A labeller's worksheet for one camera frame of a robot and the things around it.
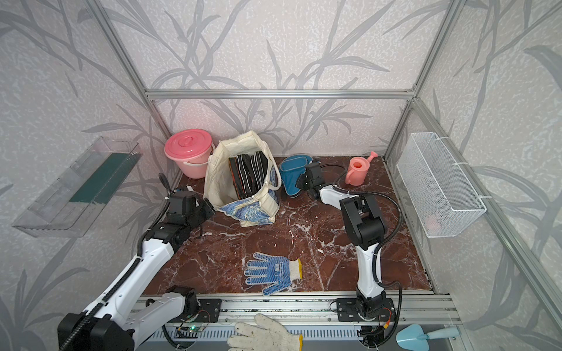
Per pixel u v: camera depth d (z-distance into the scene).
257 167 0.91
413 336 0.69
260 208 0.83
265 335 0.69
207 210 0.72
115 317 0.40
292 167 1.08
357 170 1.01
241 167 0.94
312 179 0.81
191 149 0.99
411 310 0.76
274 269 0.83
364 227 0.55
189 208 0.62
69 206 0.64
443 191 0.62
